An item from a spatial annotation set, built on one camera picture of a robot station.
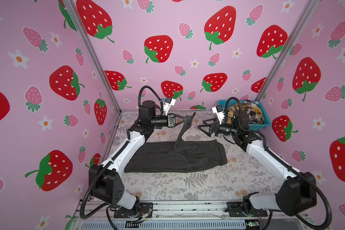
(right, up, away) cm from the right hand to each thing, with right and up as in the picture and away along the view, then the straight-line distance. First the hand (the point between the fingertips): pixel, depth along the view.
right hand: (200, 125), depth 73 cm
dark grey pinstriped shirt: (-24, -21, +21) cm, 38 cm away
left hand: (-8, +2, -4) cm, 9 cm away
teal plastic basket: (+54, +3, +31) cm, 62 cm away
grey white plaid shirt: (+43, +4, +27) cm, 51 cm away
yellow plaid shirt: (+41, +14, +37) cm, 57 cm away
